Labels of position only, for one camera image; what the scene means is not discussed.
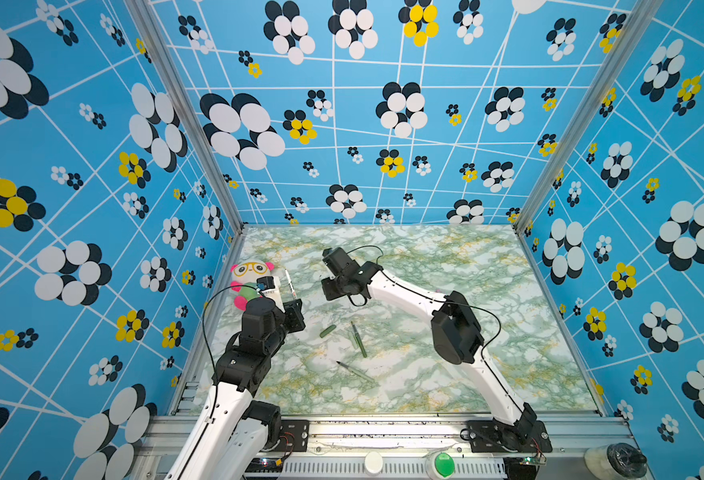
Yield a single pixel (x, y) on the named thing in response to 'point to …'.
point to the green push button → (440, 465)
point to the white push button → (373, 463)
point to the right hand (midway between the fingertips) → (328, 287)
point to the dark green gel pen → (357, 372)
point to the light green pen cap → (353, 338)
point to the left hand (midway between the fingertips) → (302, 300)
